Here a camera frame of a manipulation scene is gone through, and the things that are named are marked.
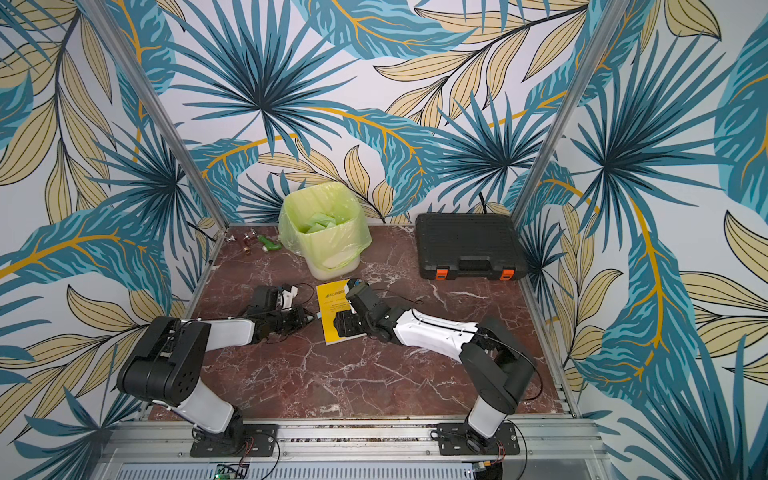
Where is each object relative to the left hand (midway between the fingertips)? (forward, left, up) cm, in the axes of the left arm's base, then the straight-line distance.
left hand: (316, 319), depth 93 cm
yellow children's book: (+7, -4, 0) cm, 8 cm away
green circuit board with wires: (-38, +15, -4) cm, 41 cm away
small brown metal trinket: (+27, +30, 0) cm, 41 cm away
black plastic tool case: (+23, -49, +9) cm, 55 cm away
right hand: (-3, -9, +7) cm, 12 cm away
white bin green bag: (+29, -1, +13) cm, 31 cm away
